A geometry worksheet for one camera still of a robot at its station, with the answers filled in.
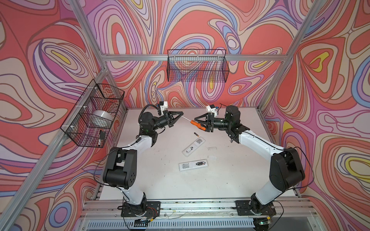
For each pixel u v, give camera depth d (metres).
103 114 0.74
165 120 0.72
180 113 0.77
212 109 0.76
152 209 0.73
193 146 0.96
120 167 0.48
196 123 0.74
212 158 0.93
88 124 0.74
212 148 0.96
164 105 0.77
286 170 0.45
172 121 0.73
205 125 0.73
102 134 0.73
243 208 0.73
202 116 0.72
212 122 0.69
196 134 1.04
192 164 0.88
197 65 0.96
